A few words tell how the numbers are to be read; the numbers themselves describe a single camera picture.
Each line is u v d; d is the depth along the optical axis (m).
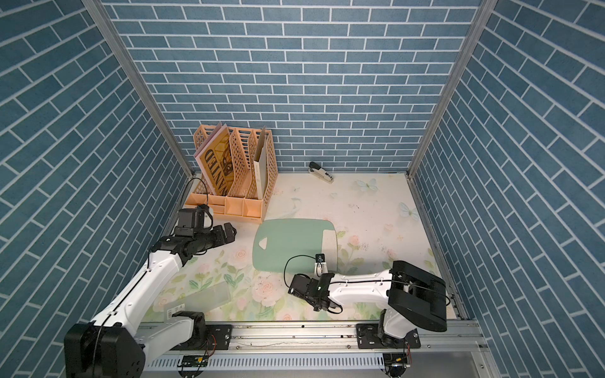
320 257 0.75
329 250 0.94
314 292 0.65
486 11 0.71
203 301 0.82
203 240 0.73
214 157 0.94
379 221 1.04
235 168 1.05
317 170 1.17
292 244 0.97
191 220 0.63
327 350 0.72
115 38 0.75
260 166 0.84
